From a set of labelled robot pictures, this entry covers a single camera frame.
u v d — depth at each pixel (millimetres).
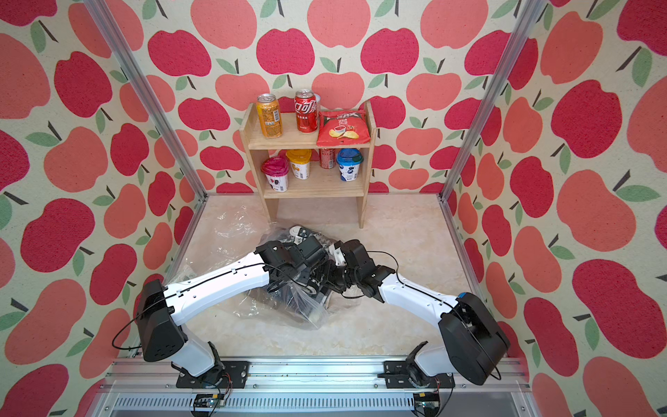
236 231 1043
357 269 650
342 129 750
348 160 906
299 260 581
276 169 862
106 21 707
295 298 747
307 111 734
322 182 981
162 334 402
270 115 717
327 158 978
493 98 865
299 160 912
